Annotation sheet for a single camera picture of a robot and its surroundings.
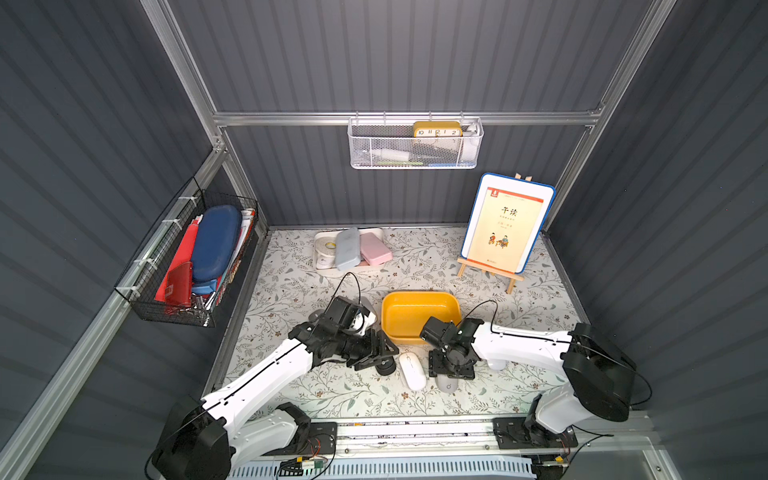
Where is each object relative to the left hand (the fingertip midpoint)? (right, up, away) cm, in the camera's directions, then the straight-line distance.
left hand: (391, 359), depth 74 cm
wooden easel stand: (+40, +19, +22) cm, 49 cm away
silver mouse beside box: (-8, +10, +24) cm, 27 cm away
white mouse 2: (+30, -5, +10) cm, 32 cm away
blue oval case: (-43, +30, -2) cm, 52 cm away
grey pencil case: (-15, +28, +29) cm, 43 cm away
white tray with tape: (-25, +30, +37) cm, 54 cm away
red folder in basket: (-48, +19, -9) cm, 52 cm away
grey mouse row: (+15, -9, +6) cm, 19 cm away
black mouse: (-1, -6, +8) cm, 10 cm away
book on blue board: (+35, +37, +15) cm, 53 cm away
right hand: (+15, -7, +9) cm, 18 cm away
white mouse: (+6, -6, +7) cm, 11 cm away
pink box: (-6, +28, +30) cm, 42 cm away
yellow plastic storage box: (+5, +6, +24) cm, 25 cm away
